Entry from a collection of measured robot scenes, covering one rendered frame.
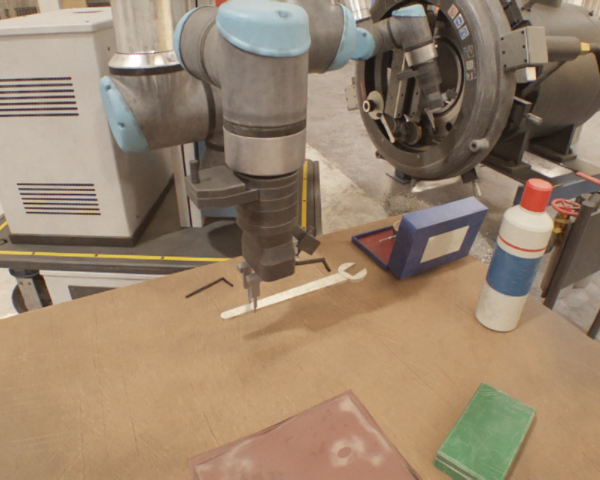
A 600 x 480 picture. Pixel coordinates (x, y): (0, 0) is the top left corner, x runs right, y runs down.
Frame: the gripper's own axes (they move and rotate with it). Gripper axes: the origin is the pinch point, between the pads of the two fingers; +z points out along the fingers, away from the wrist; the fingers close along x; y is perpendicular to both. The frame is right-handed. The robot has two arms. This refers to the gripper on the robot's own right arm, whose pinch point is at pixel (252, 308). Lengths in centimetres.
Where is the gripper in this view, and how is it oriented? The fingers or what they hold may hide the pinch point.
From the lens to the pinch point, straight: 60.6
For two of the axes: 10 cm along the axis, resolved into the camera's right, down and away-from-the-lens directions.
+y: 8.6, -2.5, 4.4
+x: -5.1, -4.6, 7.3
